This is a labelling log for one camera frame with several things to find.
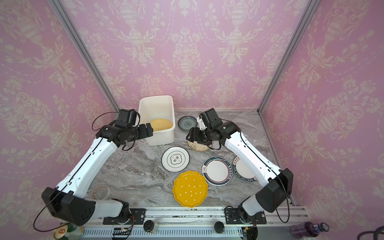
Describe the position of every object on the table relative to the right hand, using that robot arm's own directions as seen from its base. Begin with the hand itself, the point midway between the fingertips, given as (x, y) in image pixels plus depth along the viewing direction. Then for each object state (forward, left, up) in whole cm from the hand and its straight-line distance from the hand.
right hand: (191, 138), depth 74 cm
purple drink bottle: (-38, -48, -17) cm, 64 cm away
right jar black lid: (-35, -11, -21) cm, 42 cm away
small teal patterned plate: (+32, +4, -24) cm, 40 cm away
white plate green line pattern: (+2, +12, -25) cm, 27 cm away
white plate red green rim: (-7, -14, -24) cm, 29 cm away
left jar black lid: (-34, +20, -15) cm, 42 cm away
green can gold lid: (-34, +53, -14) cm, 65 cm away
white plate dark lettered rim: (-9, -28, -23) cm, 38 cm away
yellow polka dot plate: (-17, +2, -24) cm, 30 cm away
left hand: (+6, +23, -1) cm, 24 cm away
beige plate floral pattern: (+10, -3, -25) cm, 27 cm away
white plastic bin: (+39, +25, -17) cm, 49 cm away
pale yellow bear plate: (+26, +22, -18) cm, 39 cm away
